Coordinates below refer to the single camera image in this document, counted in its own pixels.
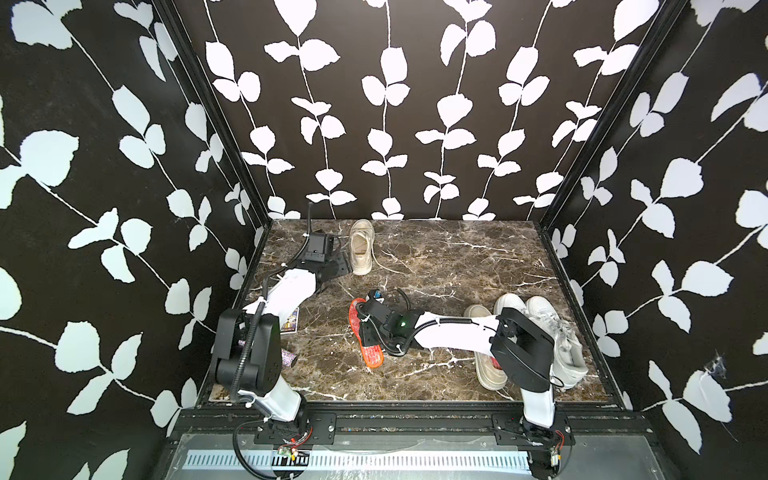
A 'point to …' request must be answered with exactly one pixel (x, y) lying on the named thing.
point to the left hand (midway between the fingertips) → (342, 258)
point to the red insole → (371, 356)
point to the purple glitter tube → (287, 358)
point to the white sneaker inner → (509, 300)
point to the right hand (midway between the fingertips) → (360, 330)
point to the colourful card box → (292, 323)
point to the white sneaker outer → (569, 365)
